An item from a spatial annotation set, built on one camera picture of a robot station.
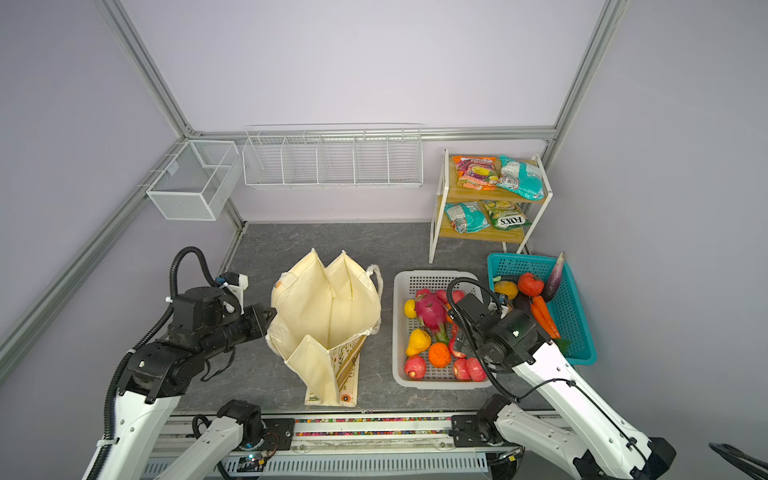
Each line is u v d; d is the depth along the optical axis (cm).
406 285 95
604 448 38
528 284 92
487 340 47
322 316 89
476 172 83
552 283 94
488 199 105
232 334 54
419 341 83
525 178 82
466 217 96
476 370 73
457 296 94
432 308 85
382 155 103
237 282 61
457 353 82
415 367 79
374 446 73
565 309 90
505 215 96
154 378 41
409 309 91
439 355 81
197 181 98
